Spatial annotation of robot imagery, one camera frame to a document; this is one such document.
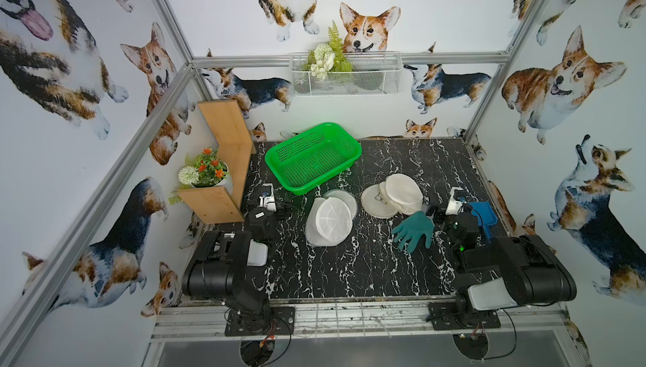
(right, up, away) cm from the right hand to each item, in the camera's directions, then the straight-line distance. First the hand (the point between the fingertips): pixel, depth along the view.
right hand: (453, 192), depth 88 cm
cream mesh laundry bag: (-17, -2, +12) cm, 20 cm away
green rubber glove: (-13, -14, +4) cm, 20 cm away
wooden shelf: (-81, -4, -3) cm, 81 cm away
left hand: (-65, +1, +3) cm, 65 cm away
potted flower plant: (-84, +8, -6) cm, 85 cm away
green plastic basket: (-53, +12, +26) cm, 60 cm away
